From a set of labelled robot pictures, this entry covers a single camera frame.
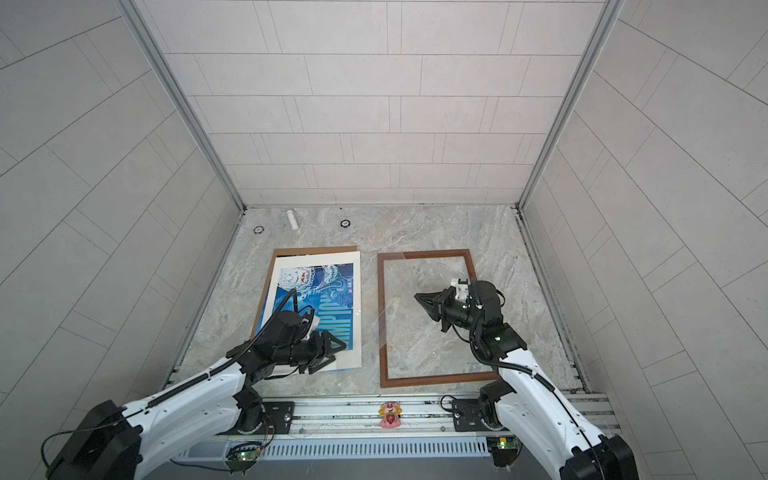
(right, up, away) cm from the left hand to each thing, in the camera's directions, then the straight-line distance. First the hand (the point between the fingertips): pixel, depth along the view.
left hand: (349, 351), depth 78 cm
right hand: (+17, +15, -5) cm, 23 cm away
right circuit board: (+37, -18, -9) cm, 42 cm away
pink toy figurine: (+11, -11, -7) cm, 18 cm away
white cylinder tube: (-27, +36, +33) cm, 56 cm away
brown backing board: (-28, +24, +25) cm, 45 cm away
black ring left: (-39, +32, +31) cm, 59 cm away
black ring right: (-7, +35, +34) cm, 49 cm away
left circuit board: (-21, -17, -13) cm, 30 cm away
